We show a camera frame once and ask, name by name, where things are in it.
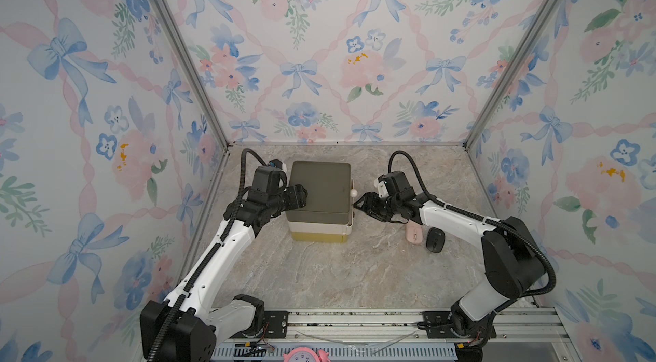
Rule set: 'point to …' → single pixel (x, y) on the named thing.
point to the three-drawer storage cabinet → (329, 210)
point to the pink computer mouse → (413, 231)
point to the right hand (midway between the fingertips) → (360, 206)
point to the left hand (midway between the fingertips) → (300, 192)
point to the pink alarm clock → (306, 354)
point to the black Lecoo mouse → (435, 239)
